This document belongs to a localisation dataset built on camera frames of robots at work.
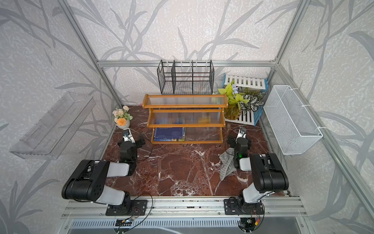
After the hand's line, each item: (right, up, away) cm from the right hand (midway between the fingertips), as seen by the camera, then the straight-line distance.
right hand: (239, 134), depth 94 cm
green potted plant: (0, +22, -3) cm, 22 cm away
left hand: (-68, +1, -4) cm, 68 cm away
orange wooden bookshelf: (-36, +10, +18) cm, 41 cm away
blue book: (-41, 0, +4) cm, 42 cm away
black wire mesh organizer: (-36, +41, +11) cm, 55 cm away
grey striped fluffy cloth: (-10, -17, -13) cm, 24 cm away
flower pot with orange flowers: (-80, +11, +5) cm, 80 cm away
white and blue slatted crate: (+14, +11, +17) cm, 25 cm away
